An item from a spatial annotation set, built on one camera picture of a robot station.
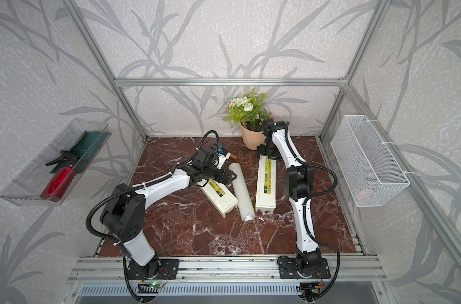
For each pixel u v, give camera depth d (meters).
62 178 0.60
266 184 0.87
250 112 0.92
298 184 0.62
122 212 0.47
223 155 0.80
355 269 0.75
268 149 0.86
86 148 0.68
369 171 0.62
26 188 0.58
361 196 0.71
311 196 0.62
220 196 0.85
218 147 0.80
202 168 0.71
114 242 0.51
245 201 0.88
